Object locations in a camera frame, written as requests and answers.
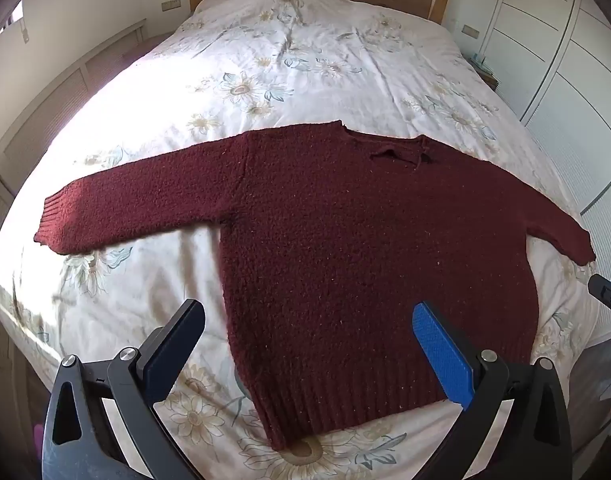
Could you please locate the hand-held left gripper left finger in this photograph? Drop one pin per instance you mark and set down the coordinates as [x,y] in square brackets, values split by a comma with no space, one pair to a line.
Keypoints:
[178,342]

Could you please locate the dark red knit sweater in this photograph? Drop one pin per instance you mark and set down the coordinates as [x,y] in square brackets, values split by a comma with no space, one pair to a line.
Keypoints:
[355,240]

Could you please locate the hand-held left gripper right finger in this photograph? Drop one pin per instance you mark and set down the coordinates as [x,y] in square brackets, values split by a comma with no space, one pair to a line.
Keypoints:
[443,347]

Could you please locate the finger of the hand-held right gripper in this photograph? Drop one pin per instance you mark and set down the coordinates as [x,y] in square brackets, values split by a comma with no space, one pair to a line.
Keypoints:
[610,297]

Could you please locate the wooden nightstand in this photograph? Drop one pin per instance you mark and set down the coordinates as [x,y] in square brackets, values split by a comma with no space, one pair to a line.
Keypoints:
[488,77]

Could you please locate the wall switch plate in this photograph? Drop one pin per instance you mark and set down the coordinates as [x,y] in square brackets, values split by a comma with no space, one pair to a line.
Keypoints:
[171,5]
[469,30]

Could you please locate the floral white bed sheet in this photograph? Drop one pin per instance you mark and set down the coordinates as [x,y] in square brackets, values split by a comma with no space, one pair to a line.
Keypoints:
[295,65]

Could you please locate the white wardrobe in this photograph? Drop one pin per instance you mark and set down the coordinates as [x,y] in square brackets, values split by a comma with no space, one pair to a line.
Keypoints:
[565,60]

